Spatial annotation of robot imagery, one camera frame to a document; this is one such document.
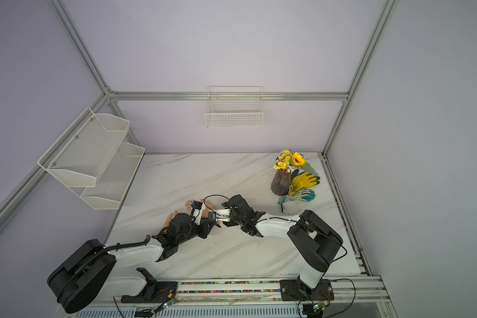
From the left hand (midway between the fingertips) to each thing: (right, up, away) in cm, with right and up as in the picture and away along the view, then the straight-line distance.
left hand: (214, 222), depth 87 cm
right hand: (+5, +6, +4) cm, 9 cm away
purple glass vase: (+34, +16, +22) cm, 44 cm away
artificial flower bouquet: (+32, +28, -4) cm, 43 cm away
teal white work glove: (+43, +11, +14) cm, 47 cm away
